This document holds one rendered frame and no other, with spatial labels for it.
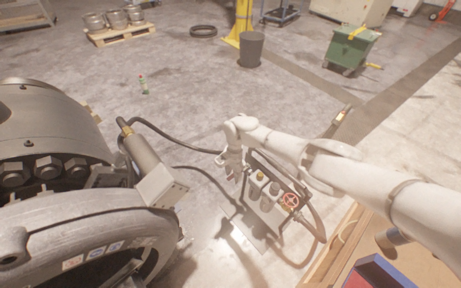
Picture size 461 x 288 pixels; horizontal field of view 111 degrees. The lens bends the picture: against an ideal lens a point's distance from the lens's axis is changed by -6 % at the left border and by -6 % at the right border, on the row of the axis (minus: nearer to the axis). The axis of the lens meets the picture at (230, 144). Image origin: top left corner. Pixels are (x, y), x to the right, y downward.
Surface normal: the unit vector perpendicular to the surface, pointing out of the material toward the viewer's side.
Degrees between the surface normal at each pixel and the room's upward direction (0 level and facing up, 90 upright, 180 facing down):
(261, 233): 0
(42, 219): 31
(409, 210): 85
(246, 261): 0
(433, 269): 0
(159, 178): 23
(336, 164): 53
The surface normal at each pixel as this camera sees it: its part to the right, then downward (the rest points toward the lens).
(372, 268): -0.74, 0.43
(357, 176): -0.76, -0.28
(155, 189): -0.26, -0.40
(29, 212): 0.38, -0.79
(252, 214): 0.02, -0.65
